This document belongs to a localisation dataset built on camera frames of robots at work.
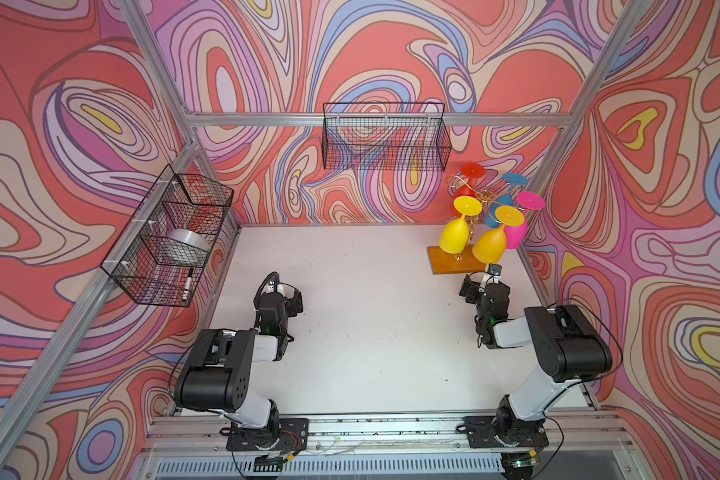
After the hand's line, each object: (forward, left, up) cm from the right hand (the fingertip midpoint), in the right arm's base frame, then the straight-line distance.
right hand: (481, 283), depth 97 cm
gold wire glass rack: (+11, +3, +26) cm, 28 cm away
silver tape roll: (-6, +81, +29) cm, 87 cm away
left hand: (-1, +64, +2) cm, 64 cm away
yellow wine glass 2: (+4, +12, +19) cm, 23 cm away
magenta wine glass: (+9, -7, +27) cm, 29 cm away
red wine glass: (+22, +6, +29) cm, 36 cm away
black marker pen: (-11, +82, +21) cm, 86 cm away
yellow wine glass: (0, +3, +18) cm, 18 cm away
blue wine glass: (+16, -5, +21) cm, 27 cm away
